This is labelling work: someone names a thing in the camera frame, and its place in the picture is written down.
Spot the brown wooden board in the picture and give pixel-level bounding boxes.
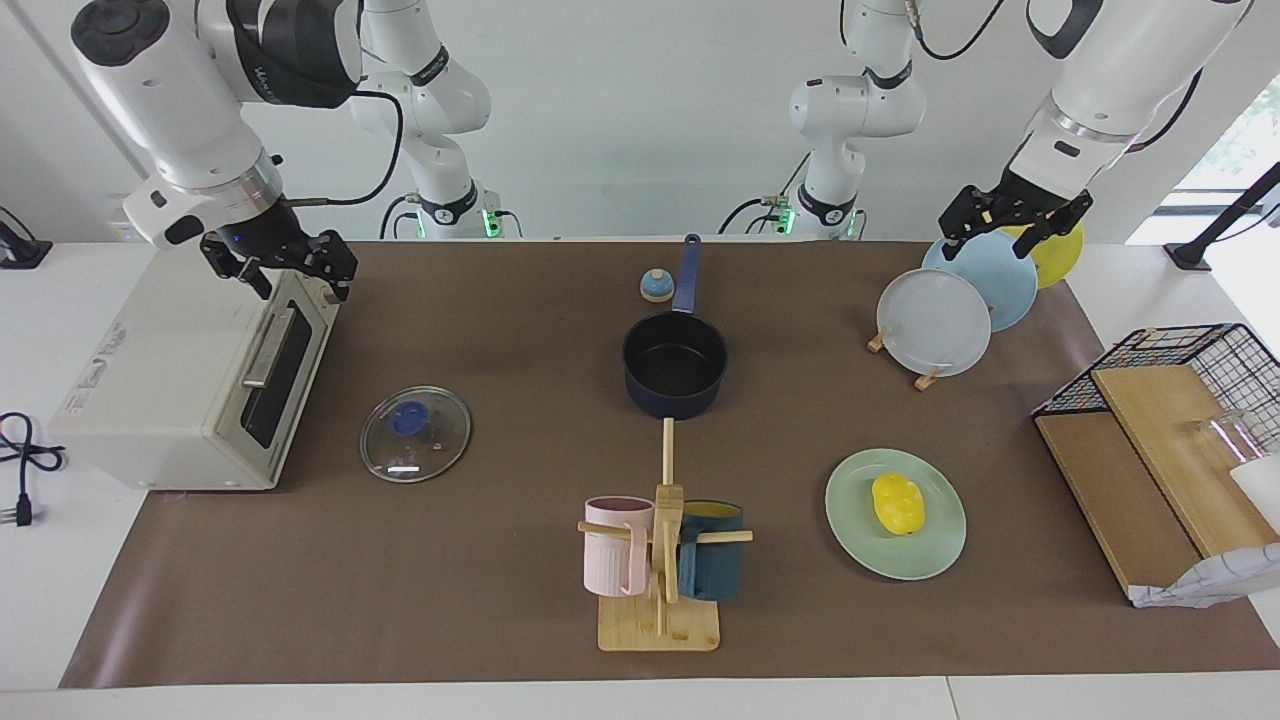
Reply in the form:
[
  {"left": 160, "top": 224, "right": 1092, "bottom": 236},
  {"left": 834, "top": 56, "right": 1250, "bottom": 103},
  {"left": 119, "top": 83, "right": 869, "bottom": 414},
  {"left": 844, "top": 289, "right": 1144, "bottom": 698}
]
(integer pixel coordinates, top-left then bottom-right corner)
[{"left": 1035, "top": 410, "right": 1203, "bottom": 601}]

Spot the wooden mug tree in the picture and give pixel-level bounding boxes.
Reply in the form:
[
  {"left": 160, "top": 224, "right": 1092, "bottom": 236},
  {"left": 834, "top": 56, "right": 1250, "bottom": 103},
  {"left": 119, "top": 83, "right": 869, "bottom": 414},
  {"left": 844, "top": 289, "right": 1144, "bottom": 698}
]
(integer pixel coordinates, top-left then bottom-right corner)
[{"left": 577, "top": 418, "right": 754, "bottom": 654}]

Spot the brown table mat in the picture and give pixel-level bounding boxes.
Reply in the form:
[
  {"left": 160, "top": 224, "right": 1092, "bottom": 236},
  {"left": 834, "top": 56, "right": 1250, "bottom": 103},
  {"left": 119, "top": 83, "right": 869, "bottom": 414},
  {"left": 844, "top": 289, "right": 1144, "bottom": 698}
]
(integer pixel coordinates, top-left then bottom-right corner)
[{"left": 58, "top": 240, "right": 1280, "bottom": 691}]

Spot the beige toaster oven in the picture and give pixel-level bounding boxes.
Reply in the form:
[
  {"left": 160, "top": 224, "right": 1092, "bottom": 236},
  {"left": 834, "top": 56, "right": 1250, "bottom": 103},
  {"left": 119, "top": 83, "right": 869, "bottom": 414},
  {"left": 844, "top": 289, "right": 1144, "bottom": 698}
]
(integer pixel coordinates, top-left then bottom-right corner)
[{"left": 48, "top": 245, "right": 341, "bottom": 493}]

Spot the white cup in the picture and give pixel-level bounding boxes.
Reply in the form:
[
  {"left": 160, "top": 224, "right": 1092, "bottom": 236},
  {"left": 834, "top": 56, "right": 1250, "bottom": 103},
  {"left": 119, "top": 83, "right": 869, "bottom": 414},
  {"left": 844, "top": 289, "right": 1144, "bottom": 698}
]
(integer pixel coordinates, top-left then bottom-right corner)
[{"left": 1230, "top": 455, "right": 1280, "bottom": 533}]

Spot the light blue plate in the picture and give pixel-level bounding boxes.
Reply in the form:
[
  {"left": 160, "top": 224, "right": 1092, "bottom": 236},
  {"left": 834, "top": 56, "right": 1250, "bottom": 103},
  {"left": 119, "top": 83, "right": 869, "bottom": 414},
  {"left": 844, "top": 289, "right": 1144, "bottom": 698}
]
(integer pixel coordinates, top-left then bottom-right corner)
[{"left": 921, "top": 230, "right": 1040, "bottom": 333}]

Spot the black wire basket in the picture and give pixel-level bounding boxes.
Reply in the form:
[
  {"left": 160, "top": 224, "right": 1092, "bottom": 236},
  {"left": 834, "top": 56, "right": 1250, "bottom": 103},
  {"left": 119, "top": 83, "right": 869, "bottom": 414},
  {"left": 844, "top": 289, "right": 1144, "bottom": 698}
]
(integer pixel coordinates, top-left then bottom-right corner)
[{"left": 1032, "top": 322, "right": 1280, "bottom": 456}]

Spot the light wooden board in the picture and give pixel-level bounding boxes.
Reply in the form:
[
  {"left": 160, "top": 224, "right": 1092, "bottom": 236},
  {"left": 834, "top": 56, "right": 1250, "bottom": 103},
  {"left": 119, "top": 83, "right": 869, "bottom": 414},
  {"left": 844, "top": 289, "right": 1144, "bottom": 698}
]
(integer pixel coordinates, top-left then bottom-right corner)
[{"left": 1090, "top": 363, "right": 1280, "bottom": 559}]

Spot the black power cable with plug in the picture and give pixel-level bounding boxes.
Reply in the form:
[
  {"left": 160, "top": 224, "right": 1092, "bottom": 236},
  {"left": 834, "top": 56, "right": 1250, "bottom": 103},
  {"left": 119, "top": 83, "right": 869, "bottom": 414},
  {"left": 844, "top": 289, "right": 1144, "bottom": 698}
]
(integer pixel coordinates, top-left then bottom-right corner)
[{"left": 0, "top": 410, "right": 67, "bottom": 529}]

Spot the black frying pan blue handle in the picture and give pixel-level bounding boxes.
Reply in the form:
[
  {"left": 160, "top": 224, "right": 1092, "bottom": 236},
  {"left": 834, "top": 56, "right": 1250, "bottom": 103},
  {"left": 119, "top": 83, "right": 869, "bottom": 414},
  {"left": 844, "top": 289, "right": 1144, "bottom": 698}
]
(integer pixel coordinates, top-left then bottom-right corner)
[{"left": 621, "top": 233, "right": 729, "bottom": 421}]

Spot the yellow plate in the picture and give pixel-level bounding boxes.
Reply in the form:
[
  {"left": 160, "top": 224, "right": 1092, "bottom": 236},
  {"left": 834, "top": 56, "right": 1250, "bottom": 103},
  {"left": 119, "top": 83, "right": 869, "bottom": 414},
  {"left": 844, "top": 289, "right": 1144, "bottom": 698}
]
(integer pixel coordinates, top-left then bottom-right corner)
[{"left": 1000, "top": 220, "right": 1085, "bottom": 291}]

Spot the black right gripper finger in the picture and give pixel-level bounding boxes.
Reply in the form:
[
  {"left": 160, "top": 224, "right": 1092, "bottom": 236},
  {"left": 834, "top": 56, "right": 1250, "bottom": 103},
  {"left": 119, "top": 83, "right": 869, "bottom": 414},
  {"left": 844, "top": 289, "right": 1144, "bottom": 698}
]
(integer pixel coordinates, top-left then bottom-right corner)
[
  {"left": 307, "top": 229, "right": 359, "bottom": 303},
  {"left": 200, "top": 231, "right": 274, "bottom": 301}
]

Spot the black right base cable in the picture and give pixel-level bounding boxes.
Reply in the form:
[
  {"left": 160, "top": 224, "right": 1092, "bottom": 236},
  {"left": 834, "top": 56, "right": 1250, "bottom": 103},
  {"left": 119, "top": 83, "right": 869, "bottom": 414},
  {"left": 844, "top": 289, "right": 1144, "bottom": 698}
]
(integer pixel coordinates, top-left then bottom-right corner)
[{"left": 378, "top": 193, "right": 421, "bottom": 241}]

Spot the dark teal mug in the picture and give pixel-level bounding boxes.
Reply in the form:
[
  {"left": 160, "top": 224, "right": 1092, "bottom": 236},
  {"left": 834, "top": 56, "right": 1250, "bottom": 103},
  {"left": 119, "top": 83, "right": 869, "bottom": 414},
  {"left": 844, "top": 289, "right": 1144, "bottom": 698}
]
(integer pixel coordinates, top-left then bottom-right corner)
[{"left": 677, "top": 500, "right": 746, "bottom": 603}]

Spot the pale green plate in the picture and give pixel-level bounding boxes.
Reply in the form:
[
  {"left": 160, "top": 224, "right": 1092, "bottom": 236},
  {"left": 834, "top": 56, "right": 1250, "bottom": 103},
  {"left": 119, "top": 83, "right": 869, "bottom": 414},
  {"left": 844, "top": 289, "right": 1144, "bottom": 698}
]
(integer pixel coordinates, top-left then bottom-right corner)
[{"left": 825, "top": 447, "right": 969, "bottom": 582}]

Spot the clear glass cup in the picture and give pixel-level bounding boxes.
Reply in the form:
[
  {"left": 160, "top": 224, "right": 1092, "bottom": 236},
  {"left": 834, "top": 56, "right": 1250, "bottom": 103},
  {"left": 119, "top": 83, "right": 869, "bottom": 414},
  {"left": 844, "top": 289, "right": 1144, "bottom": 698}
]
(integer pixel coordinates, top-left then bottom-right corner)
[{"left": 1190, "top": 408, "right": 1280, "bottom": 471}]

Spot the pink ribbed mug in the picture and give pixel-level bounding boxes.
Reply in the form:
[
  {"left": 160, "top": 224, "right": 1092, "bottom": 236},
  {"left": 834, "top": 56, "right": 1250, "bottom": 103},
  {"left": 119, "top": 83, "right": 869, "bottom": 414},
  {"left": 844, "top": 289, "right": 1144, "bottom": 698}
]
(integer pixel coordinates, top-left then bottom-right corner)
[{"left": 583, "top": 495, "right": 656, "bottom": 598}]

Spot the white patterned cloth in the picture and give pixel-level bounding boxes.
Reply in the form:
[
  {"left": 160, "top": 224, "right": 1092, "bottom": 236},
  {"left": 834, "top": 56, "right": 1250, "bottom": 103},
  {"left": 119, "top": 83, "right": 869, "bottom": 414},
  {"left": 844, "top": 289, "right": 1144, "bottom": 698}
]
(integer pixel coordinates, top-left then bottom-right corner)
[{"left": 1130, "top": 543, "right": 1280, "bottom": 609}]

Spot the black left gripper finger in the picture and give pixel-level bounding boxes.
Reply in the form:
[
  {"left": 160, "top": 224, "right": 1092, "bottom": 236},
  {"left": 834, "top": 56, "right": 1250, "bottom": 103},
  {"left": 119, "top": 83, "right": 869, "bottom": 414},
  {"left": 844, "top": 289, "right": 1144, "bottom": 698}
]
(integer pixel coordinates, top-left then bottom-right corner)
[
  {"left": 937, "top": 185, "right": 1002, "bottom": 263},
  {"left": 1012, "top": 191, "right": 1095, "bottom": 261}
]

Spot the black table clamp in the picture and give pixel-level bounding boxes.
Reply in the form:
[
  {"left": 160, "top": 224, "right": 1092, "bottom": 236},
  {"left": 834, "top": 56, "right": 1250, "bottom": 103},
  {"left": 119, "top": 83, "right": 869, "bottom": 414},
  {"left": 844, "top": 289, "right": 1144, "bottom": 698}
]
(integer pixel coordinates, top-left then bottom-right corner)
[{"left": 0, "top": 205, "right": 53, "bottom": 269}]

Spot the black base cable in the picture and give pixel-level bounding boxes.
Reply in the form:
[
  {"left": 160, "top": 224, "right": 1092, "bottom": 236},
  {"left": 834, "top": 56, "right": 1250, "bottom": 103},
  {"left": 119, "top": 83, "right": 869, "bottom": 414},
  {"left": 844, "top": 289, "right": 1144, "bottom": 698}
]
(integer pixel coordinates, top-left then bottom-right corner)
[
  {"left": 378, "top": 193, "right": 421, "bottom": 241},
  {"left": 720, "top": 197, "right": 791, "bottom": 236}
]

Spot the black left base cable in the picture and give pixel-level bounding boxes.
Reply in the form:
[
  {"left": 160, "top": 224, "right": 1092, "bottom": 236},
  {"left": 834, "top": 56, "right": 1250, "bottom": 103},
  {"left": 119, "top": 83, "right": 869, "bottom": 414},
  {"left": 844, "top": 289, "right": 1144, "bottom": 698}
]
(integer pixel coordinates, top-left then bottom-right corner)
[{"left": 720, "top": 197, "right": 791, "bottom": 236}]

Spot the glass pot lid blue knob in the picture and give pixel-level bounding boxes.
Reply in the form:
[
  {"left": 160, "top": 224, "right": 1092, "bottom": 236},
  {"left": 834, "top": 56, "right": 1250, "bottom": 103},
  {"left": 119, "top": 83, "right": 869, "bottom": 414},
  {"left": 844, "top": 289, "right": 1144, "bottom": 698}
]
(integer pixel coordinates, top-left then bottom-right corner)
[{"left": 359, "top": 385, "right": 473, "bottom": 485}]

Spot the grey plate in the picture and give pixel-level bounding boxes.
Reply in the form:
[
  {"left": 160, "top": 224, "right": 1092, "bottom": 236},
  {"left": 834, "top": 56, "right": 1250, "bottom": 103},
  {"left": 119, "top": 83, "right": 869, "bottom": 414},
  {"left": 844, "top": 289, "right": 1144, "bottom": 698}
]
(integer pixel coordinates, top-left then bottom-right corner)
[{"left": 876, "top": 268, "right": 993, "bottom": 378}]

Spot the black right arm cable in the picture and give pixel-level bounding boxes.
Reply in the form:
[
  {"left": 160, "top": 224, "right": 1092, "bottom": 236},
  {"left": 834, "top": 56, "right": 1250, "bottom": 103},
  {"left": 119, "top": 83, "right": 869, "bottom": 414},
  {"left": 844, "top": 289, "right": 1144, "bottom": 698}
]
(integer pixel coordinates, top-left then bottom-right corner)
[{"left": 288, "top": 90, "right": 406, "bottom": 208}]

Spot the black clamp stand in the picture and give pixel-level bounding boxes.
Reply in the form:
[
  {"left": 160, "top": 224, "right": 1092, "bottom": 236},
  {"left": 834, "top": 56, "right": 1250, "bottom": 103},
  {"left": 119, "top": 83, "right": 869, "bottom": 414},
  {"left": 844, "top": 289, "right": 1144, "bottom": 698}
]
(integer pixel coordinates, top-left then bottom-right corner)
[{"left": 1163, "top": 163, "right": 1280, "bottom": 271}]

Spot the wooden plate rack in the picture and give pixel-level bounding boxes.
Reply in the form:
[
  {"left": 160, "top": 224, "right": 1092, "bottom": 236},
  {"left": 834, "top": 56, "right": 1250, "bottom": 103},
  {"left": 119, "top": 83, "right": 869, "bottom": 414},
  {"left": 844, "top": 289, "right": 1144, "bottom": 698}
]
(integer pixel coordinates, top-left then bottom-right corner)
[{"left": 866, "top": 322, "right": 943, "bottom": 392}]

